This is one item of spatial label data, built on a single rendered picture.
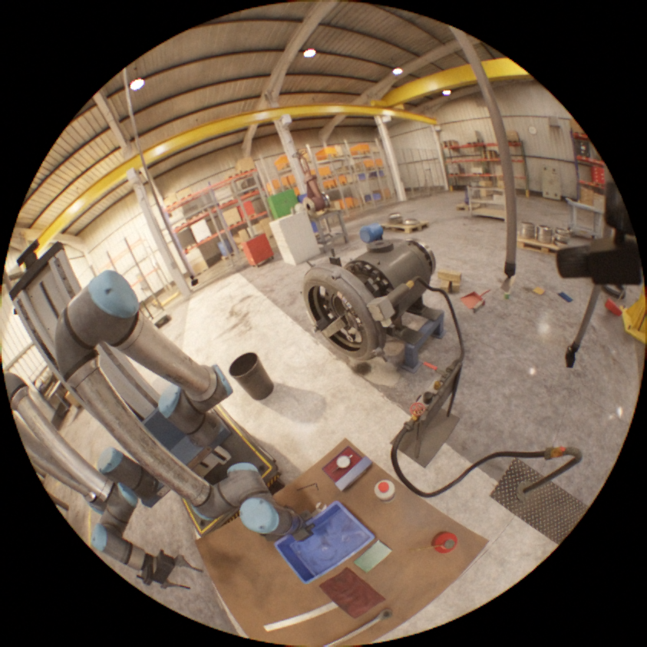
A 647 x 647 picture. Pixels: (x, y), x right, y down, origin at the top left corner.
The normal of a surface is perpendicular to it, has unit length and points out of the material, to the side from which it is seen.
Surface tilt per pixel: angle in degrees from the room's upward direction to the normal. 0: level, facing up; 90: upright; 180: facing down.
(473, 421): 0
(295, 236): 90
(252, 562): 0
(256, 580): 0
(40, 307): 90
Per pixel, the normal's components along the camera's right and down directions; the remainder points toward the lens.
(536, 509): -0.29, -0.79
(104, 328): 0.63, 0.68
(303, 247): 0.51, 0.34
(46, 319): 0.73, 0.18
